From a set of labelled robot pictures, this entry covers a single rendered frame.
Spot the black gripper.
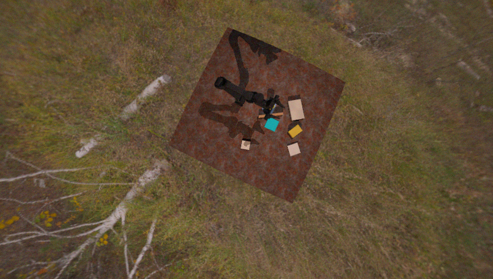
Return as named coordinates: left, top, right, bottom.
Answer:
left=261, top=95, right=285, bottom=120

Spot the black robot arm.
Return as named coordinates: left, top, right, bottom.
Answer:
left=215, top=77, right=275, bottom=110

